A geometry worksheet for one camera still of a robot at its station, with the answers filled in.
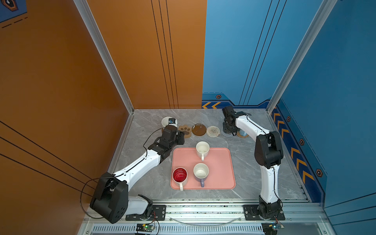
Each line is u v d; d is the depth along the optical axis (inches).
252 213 28.5
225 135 40.3
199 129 41.9
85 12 28.0
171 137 25.0
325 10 27.6
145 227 27.8
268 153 21.9
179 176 32.9
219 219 28.5
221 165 35.2
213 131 41.6
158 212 29.0
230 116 29.4
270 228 27.4
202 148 36.8
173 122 29.1
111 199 16.2
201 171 33.9
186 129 42.4
